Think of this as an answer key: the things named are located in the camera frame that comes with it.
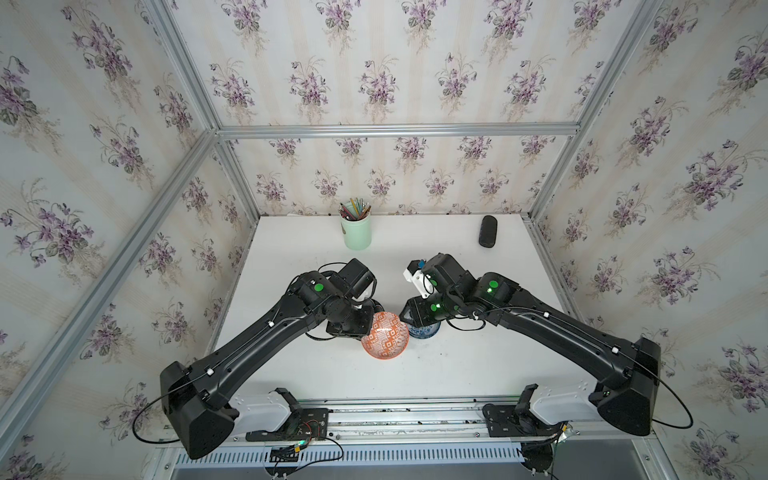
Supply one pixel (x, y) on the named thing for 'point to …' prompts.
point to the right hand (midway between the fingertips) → (407, 316)
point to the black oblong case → (488, 231)
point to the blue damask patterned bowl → (423, 332)
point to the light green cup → (357, 234)
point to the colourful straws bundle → (355, 211)
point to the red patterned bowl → (388, 338)
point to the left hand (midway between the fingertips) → (373, 337)
